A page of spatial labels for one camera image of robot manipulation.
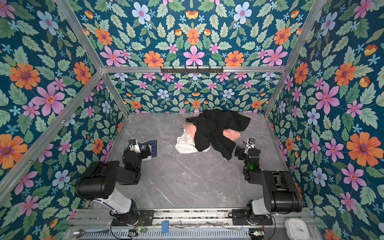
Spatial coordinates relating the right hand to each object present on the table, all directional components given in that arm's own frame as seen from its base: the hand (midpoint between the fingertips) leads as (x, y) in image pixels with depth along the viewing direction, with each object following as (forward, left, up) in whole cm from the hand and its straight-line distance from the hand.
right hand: (246, 145), depth 92 cm
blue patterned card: (+6, +61, -7) cm, 62 cm away
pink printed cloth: (+14, +6, -6) cm, 16 cm away
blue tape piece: (-41, +46, -9) cm, 62 cm away
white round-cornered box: (-43, -16, -5) cm, 46 cm away
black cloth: (+19, +22, -2) cm, 29 cm away
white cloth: (+4, +39, -4) cm, 39 cm away
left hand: (+2, +66, +4) cm, 66 cm away
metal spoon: (-44, +85, -6) cm, 96 cm away
